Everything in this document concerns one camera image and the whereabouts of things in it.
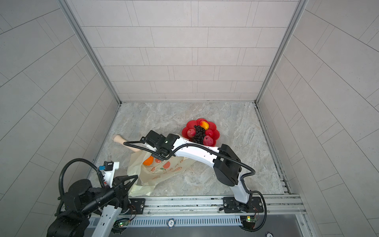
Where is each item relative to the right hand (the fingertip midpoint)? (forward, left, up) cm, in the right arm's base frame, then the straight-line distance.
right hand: (159, 150), depth 80 cm
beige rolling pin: (+12, +28, -6) cm, 31 cm away
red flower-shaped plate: (+14, -31, -6) cm, 34 cm away
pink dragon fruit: (+6, -28, -3) cm, 28 cm away
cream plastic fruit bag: (-7, +6, -9) cm, 13 cm away
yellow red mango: (+19, -27, -4) cm, 33 cm away
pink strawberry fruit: (+14, -18, -5) cm, 23 cm away
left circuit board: (-31, +15, -6) cm, 35 cm away
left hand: (-18, +4, +11) cm, 21 cm away
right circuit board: (-33, -43, -12) cm, 56 cm away
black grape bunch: (+14, -24, -7) cm, 29 cm away
